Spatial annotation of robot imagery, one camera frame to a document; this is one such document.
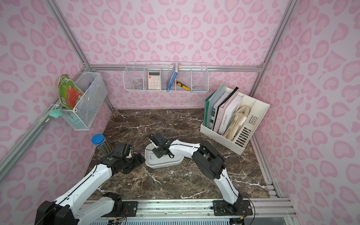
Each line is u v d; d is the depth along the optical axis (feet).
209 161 1.70
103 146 2.68
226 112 2.80
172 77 2.89
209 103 2.69
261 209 2.41
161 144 2.37
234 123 2.88
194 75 3.29
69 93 2.42
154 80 3.12
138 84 3.12
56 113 2.06
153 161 3.01
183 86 3.21
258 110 2.98
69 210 1.31
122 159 2.10
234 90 2.89
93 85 2.88
